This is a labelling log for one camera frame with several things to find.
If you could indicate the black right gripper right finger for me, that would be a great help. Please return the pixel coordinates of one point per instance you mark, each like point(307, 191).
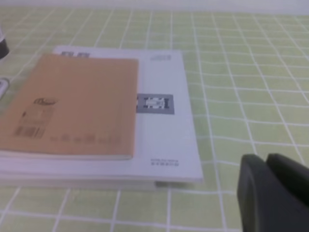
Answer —
point(293, 175)

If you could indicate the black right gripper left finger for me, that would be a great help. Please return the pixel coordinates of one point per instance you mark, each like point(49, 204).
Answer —
point(265, 205)

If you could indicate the black mesh pen holder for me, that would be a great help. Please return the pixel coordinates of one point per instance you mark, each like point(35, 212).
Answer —
point(4, 49)

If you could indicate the large white book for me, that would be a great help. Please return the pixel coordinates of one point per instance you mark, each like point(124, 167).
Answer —
point(165, 145)

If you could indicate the brown kraft notebook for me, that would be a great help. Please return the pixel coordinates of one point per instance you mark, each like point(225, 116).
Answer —
point(74, 107)

